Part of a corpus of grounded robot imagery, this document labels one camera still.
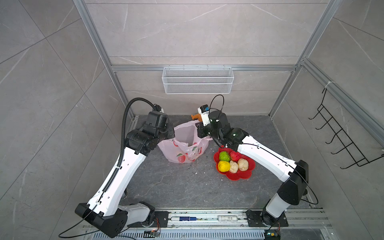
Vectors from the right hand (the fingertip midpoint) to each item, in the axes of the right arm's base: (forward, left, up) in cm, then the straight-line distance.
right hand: (195, 123), depth 76 cm
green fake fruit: (-7, -17, -24) cm, 30 cm away
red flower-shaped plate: (-9, -12, -25) cm, 29 cm away
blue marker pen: (-39, +6, -28) cm, 48 cm away
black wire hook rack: (-25, -65, +3) cm, 70 cm away
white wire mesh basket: (+39, -2, 0) cm, 39 cm away
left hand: (-5, +12, +4) cm, 14 cm away
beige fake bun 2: (-13, -27, -23) cm, 38 cm away
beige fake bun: (-14, -22, -24) cm, 35 cm away
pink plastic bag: (-8, +5, -10) cm, 14 cm away
